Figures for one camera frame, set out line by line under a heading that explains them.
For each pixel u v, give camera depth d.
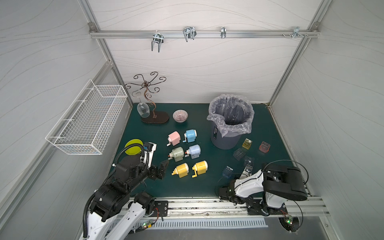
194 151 0.86
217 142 0.96
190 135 0.93
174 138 0.93
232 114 0.95
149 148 0.54
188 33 0.76
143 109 0.89
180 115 1.11
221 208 0.75
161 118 1.12
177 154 0.85
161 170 0.57
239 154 0.93
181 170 0.79
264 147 0.96
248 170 0.73
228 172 0.86
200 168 0.80
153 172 0.56
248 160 0.89
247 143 0.98
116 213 0.43
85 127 0.69
